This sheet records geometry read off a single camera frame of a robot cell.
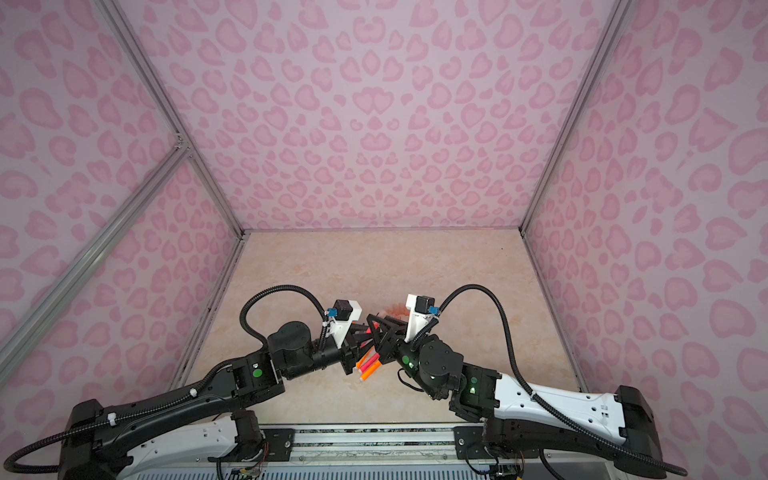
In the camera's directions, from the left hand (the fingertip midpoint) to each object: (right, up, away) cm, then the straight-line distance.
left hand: (383, 331), depth 63 cm
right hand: (-3, +3, -1) cm, 4 cm away
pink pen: (-1, +2, -2) cm, 3 cm away
